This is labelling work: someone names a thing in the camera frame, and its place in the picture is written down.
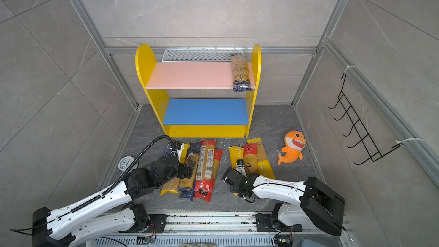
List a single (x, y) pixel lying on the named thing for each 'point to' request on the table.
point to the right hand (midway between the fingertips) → (236, 183)
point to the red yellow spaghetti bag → (250, 157)
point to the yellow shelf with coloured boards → (198, 118)
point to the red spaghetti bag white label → (206, 171)
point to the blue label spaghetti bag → (187, 184)
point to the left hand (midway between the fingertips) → (187, 157)
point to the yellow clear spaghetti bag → (264, 166)
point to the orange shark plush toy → (295, 141)
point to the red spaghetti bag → (219, 153)
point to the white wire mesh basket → (194, 55)
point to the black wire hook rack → (365, 144)
